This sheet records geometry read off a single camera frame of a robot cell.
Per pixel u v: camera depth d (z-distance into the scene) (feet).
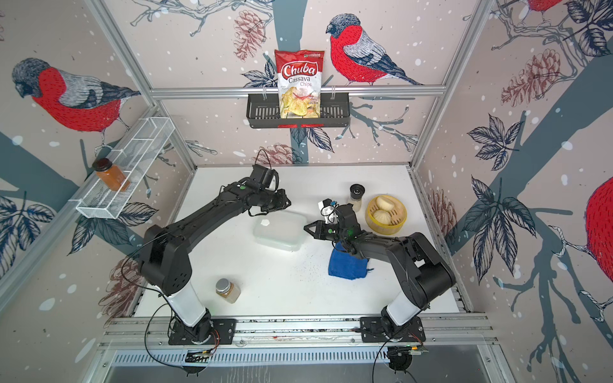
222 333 2.40
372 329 2.39
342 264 2.85
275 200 2.54
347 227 2.37
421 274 1.51
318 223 2.73
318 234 2.57
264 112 3.10
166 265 1.51
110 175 2.18
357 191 3.19
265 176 2.29
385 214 3.12
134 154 2.76
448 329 2.45
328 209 2.72
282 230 2.96
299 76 2.79
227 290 2.39
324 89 2.96
